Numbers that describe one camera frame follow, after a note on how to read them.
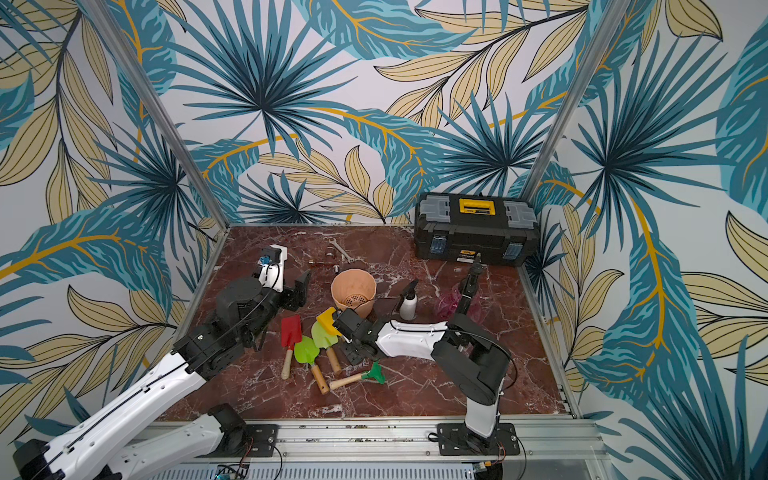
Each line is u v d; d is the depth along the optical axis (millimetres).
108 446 406
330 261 1065
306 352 858
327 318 927
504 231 952
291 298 615
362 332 690
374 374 840
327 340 902
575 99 825
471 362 467
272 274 586
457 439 733
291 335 902
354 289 978
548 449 745
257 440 732
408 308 882
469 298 745
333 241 1139
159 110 849
